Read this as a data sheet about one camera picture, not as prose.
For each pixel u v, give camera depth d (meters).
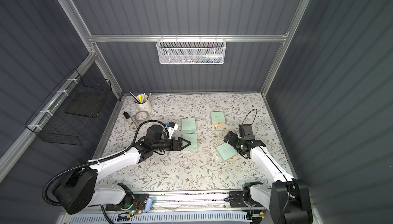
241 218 0.70
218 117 1.02
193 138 0.94
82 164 0.45
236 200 0.74
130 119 1.02
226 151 0.87
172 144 0.72
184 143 0.76
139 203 0.72
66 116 0.72
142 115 1.06
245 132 0.67
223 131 0.99
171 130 0.77
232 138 0.78
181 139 0.73
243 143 0.65
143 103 1.00
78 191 0.42
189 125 0.99
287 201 0.39
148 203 0.71
